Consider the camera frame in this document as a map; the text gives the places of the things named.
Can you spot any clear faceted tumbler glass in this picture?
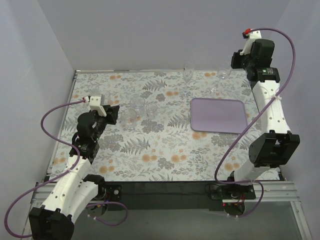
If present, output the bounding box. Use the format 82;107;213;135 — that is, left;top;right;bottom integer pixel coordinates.
120;108;138;130

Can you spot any clear wine glass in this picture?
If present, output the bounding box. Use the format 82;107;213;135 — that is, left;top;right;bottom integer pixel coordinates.
210;67;231;94

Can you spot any clear tall tumbler glass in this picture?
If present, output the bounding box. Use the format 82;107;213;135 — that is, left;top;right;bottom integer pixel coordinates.
129;96;146;117

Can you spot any clear champagne flute glass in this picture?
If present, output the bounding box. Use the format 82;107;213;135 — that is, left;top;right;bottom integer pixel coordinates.
181;61;195;95

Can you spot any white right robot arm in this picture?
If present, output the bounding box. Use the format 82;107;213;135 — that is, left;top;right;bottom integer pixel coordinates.
231;39;300;186

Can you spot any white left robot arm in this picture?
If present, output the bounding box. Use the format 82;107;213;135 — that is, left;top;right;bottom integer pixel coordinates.
28;105;120;240

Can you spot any lilac plastic tray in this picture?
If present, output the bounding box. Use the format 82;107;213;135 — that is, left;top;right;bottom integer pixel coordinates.
190;97;248;134

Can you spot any small clear tumbler glass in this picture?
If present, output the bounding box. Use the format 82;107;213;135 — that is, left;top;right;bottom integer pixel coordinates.
145;103;158;119

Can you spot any floral patterned tablecloth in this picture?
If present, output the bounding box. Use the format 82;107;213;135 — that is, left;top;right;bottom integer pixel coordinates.
48;70;280;182

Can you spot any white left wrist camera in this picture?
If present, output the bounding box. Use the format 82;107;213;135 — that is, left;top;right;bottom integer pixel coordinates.
82;94;107;117

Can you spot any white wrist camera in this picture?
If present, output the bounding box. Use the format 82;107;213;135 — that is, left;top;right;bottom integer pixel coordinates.
239;28;262;56
82;94;107;117

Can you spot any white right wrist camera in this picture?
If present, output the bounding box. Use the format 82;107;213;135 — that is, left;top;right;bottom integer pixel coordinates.
239;28;262;56

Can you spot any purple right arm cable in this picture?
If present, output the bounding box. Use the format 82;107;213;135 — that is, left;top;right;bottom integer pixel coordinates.
215;27;299;218

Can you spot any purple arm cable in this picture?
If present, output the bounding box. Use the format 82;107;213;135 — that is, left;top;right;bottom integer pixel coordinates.
215;27;299;218
4;98;129;237

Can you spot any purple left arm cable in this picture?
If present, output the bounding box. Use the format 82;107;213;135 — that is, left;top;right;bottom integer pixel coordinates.
4;98;129;237

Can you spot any aluminium frame rail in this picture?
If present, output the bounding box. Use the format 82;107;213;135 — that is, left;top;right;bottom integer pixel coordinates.
31;181;301;204

